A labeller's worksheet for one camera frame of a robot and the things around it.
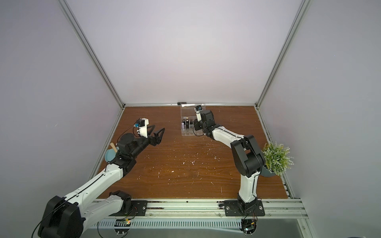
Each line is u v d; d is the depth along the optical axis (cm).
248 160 49
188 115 103
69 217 39
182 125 100
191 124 101
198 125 87
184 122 100
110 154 93
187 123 101
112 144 97
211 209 74
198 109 84
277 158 73
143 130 67
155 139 70
